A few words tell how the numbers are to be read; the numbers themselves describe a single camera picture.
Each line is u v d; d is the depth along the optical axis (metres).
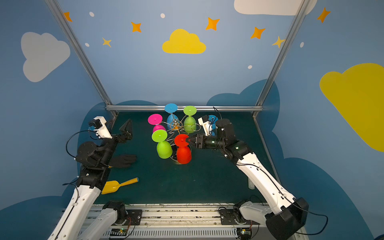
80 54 0.85
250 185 0.84
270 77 0.98
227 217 0.74
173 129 0.75
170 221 0.74
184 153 0.75
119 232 0.73
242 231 0.73
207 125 0.64
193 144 0.63
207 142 0.61
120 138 0.58
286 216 0.37
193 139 0.69
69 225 0.41
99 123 0.53
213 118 0.64
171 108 0.82
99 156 0.51
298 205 0.39
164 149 0.76
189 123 0.87
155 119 0.78
